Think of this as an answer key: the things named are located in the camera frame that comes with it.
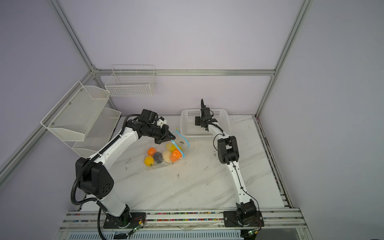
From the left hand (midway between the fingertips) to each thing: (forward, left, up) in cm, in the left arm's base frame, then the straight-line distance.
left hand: (174, 137), depth 80 cm
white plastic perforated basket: (+22, -6, -22) cm, 32 cm away
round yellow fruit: (-4, +17, -18) cm, 25 cm away
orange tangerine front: (+1, +17, -16) cm, 23 cm away
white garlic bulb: (-3, +6, -15) cm, 16 cm away
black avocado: (-3, +12, -16) cm, 20 cm away
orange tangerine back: (-5, 0, -10) cm, 11 cm away
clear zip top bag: (+12, 0, -20) cm, 24 cm away
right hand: (+33, -14, -18) cm, 40 cm away
